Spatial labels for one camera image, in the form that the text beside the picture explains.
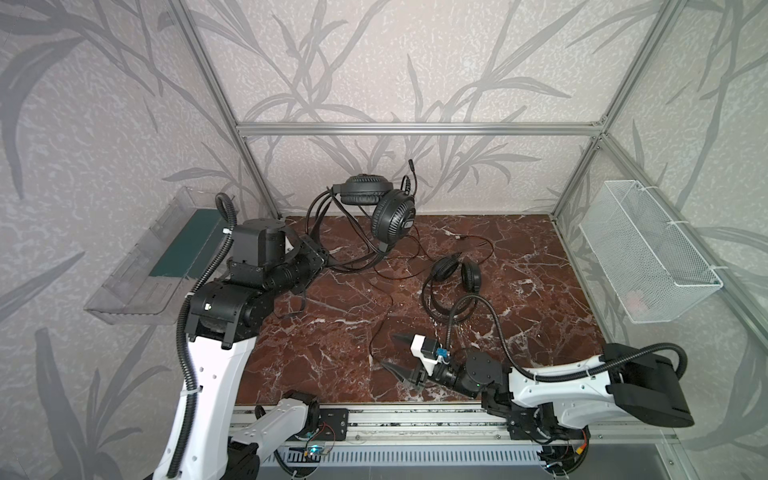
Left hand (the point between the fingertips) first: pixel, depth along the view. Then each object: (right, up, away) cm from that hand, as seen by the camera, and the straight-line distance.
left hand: (338, 240), depth 60 cm
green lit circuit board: (-8, -50, +11) cm, 52 cm away
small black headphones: (+26, -9, +35) cm, 45 cm away
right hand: (+11, -21, +4) cm, 24 cm away
